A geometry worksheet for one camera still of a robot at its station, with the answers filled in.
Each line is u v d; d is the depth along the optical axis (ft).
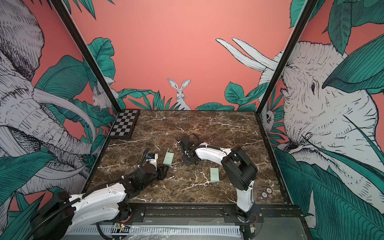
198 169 2.96
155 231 2.30
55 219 1.34
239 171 1.59
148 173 2.09
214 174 2.89
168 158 3.05
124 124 3.54
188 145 2.39
